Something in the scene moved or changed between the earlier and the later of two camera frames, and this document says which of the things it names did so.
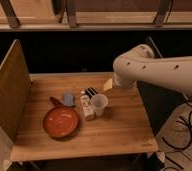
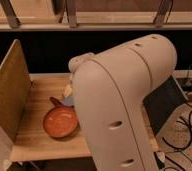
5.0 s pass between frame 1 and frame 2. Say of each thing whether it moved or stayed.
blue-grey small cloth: stayed
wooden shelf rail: stayed
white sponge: moved
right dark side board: stayed
